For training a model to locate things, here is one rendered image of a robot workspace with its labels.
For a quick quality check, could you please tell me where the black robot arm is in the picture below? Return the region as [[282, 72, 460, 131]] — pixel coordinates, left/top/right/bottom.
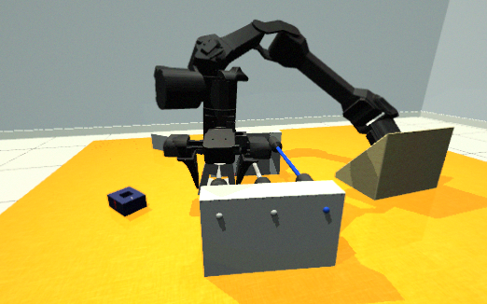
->
[[153, 20, 401, 164]]

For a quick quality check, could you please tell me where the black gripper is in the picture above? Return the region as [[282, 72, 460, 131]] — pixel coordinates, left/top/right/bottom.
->
[[163, 107, 271, 189]]

